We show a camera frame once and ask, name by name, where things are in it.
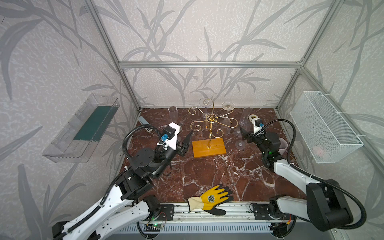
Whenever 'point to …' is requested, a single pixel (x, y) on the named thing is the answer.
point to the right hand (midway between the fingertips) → (249, 120)
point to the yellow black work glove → (209, 199)
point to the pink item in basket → (318, 149)
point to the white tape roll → (253, 117)
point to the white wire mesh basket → (328, 136)
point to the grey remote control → (143, 121)
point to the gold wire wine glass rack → (210, 118)
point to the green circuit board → (155, 227)
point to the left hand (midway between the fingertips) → (188, 123)
